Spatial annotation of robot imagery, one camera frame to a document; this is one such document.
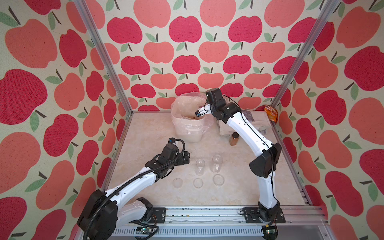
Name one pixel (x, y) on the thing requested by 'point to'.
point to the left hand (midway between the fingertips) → (185, 157)
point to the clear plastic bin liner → (188, 127)
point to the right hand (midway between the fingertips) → (218, 99)
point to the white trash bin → (189, 128)
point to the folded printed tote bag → (257, 119)
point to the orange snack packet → (272, 113)
